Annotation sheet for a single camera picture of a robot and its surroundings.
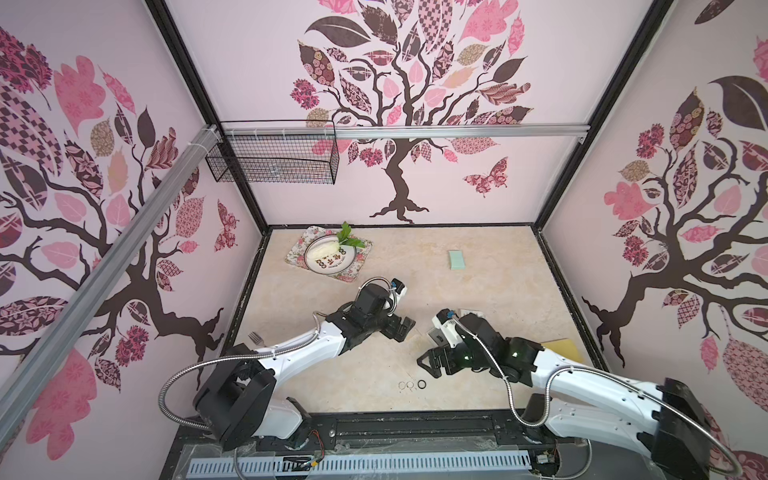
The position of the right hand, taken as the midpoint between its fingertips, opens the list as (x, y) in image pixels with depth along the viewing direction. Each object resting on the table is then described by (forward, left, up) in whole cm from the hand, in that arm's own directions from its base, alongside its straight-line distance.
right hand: (429, 356), depth 76 cm
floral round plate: (+42, +34, -8) cm, 54 cm away
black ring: (-4, +3, -10) cm, 11 cm away
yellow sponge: (+5, -43, -11) cm, 44 cm away
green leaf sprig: (+49, +28, -7) cm, 57 cm away
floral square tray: (+44, +45, -8) cm, 63 cm away
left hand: (+11, +7, -1) cm, 13 cm away
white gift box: (+17, -14, -9) cm, 24 cm away
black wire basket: (+59, +46, +25) cm, 79 cm away
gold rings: (-4, +5, -10) cm, 12 cm away
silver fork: (+10, +51, -9) cm, 53 cm away
